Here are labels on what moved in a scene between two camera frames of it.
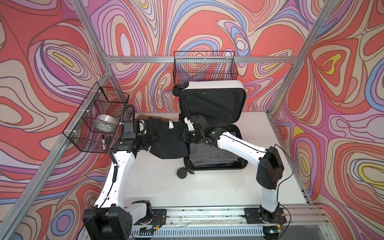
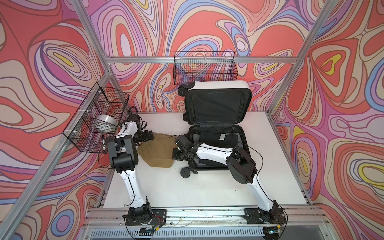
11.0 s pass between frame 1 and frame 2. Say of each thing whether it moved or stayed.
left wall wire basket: stayed
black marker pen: stayed
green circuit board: stayed
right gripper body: moved
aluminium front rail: stayed
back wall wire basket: stayed
